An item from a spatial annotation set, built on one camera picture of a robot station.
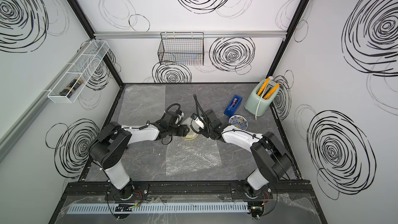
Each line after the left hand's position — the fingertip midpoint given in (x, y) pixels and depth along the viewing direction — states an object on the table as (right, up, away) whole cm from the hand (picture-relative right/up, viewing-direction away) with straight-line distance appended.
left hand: (185, 129), depth 94 cm
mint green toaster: (+42, +17, -2) cm, 45 cm away
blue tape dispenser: (+31, +14, +7) cm, 35 cm away
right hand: (+11, +4, -4) cm, 13 cm away
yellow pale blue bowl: (+4, -3, -3) cm, 6 cm away
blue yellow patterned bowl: (+33, +5, +2) cm, 34 cm away
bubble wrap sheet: (-32, +15, +13) cm, 38 cm away
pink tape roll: (+32, +18, +8) cm, 38 cm away
